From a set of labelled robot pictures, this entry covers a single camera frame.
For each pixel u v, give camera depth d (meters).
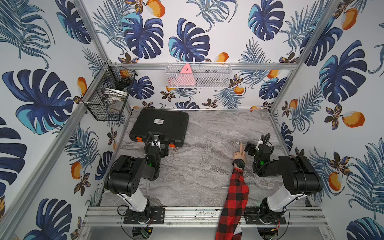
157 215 0.73
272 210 0.63
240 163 0.86
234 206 0.75
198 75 0.93
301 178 0.46
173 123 1.04
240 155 0.91
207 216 0.76
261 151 0.73
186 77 0.90
